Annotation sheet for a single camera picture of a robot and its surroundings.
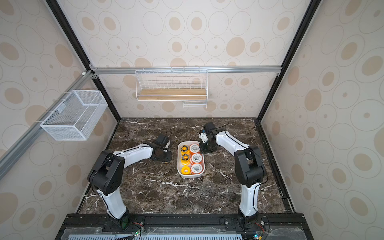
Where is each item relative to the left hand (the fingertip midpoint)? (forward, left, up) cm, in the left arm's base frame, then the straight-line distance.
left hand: (170, 156), depth 95 cm
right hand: (+1, -19, +3) cm, 19 cm away
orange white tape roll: (+5, -15, +1) cm, 16 cm away
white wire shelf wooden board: (+39, -12, +26) cm, 48 cm away
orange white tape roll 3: (-9, -17, +1) cm, 19 cm away
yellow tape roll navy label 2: (-3, -10, +1) cm, 10 cm away
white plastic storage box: (-3, -13, -1) cm, 13 cm away
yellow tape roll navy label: (+4, -9, +1) cm, 10 cm away
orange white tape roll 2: (-2, -17, +1) cm, 17 cm away
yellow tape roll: (-9, -10, -2) cm, 13 cm away
